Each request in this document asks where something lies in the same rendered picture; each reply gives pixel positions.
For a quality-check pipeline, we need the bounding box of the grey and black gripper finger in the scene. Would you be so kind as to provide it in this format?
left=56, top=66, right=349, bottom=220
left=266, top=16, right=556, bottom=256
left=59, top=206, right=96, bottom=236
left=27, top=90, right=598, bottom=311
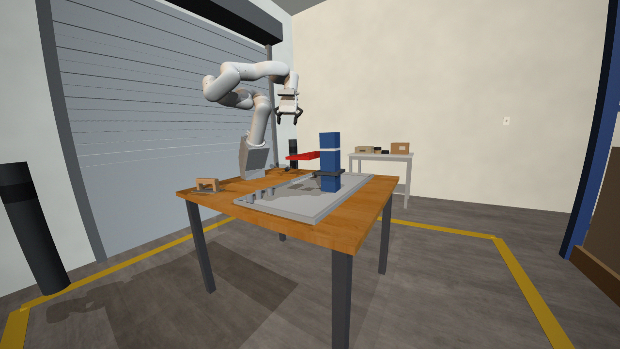
left=273, top=106, right=283, bottom=125
left=294, top=106, right=303, bottom=126

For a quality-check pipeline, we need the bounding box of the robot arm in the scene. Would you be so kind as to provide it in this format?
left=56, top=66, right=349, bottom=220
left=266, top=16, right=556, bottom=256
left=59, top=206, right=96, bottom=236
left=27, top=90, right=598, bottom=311
left=202, top=61, right=299, bottom=147

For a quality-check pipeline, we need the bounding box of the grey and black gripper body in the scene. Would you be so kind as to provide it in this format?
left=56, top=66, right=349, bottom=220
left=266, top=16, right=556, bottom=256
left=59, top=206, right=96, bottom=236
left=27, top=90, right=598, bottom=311
left=279, top=95, right=298, bottom=115

